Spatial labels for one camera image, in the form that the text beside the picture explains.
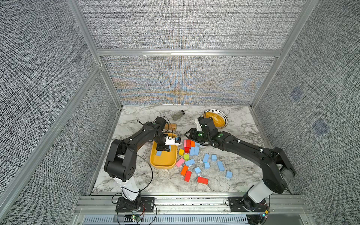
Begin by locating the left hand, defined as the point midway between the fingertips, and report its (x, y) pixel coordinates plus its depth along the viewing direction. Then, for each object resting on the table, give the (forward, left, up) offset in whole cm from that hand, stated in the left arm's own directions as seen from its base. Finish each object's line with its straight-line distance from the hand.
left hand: (169, 144), depth 90 cm
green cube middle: (-8, -11, -3) cm, 14 cm away
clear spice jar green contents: (+27, -6, -3) cm, 28 cm away
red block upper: (+2, -13, -4) cm, 14 cm away
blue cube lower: (-13, -23, -4) cm, 27 cm away
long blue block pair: (-3, -15, -5) cm, 16 cm away
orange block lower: (-15, -9, -6) cm, 19 cm away
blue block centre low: (-11, -13, -5) cm, 17 cm away
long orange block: (+2, -16, -4) cm, 16 cm away
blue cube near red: (-16, -17, -3) cm, 24 cm away
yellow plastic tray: (-8, +1, -5) cm, 10 cm away
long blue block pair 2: (-1, -19, -6) cm, 19 cm away
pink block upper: (+2, -10, -4) cm, 11 cm away
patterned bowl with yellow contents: (+20, -38, 0) cm, 43 cm away
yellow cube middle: (-4, -8, -3) cm, 9 cm away
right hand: (+2, -10, +12) cm, 15 cm away
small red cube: (-2, -12, -5) cm, 13 cm away
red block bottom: (-21, -19, -7) cm, 30 cm away
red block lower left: (-19, -11, -6) cm, 23 cm away
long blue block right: (-14, -32, -5) cm, 35 cm away
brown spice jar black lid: (+17, -3, -3) cm, 18 cm away
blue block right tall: (-8, -23, -5) cm, 25 cm away
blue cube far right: (-19, -35, -4) cm, 40 cm away
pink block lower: (-10, -6, -5) cm, 13 cm away
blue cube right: (-9, -28, -3) cm, 30 cm away
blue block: (-3, +7, -5) cm, 9 cm away
